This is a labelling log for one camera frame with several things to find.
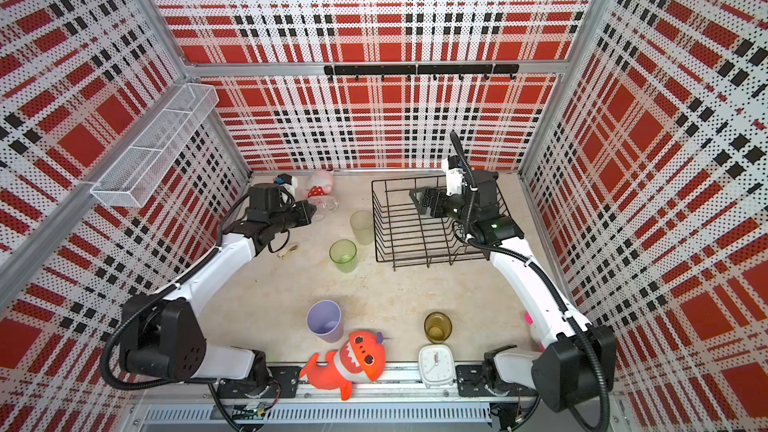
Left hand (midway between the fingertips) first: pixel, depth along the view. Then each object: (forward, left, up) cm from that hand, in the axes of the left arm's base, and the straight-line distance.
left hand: (316, 212), depth 86 cm
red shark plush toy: (-37, -15, -9) cm, 41 cm away
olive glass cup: (-28, -35, -17) cm, 48 cm away
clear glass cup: (+3, -2, 0) cm, 4 cm away
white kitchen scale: (-37, -33, -16) cm, 52 cm away
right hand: (-4, -31, +12) cm, 33 cm away
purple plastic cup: (-27, -4, -12) cm, 30 cm away
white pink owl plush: (-26, -61, -17) cm, 68 cm away
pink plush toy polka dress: (+22, +5, -11) cm, 25 cm away
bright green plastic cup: (-5, -6, -15) cm, 17 cm away
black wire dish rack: (+3, -26, -17) cm, 31 cm away
